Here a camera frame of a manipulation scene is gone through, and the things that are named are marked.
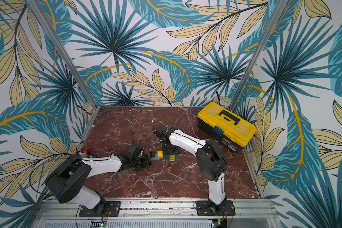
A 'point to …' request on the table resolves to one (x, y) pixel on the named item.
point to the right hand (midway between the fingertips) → (171, 152)
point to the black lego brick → (152, 154)
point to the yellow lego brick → (160, 154)
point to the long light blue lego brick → (164, 158)
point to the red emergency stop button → (87, 149)
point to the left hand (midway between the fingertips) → (152, 164)
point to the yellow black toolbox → (232, 130)
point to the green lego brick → (172, 157)
